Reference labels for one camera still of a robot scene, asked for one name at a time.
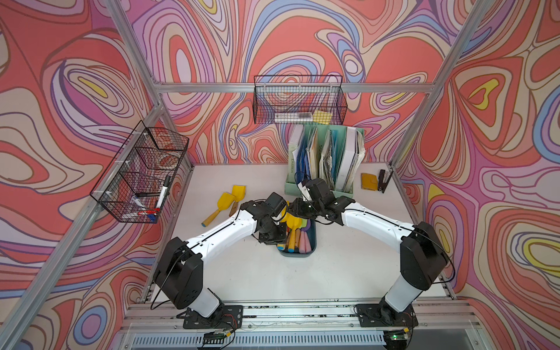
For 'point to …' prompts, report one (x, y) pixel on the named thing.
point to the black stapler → (381, 185)
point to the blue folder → (302, 167)
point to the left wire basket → (133, 184)
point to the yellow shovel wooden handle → (239, 192)
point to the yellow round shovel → (226, 200)
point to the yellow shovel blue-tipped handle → (297, 225)
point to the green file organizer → (329, 152)
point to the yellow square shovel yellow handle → (289, 219)
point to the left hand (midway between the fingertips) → (287, 242)
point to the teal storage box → (312, 233)
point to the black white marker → (164, 193)
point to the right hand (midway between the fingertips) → (289, 215)
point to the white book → (348, 160)
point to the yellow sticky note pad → (369, 181)
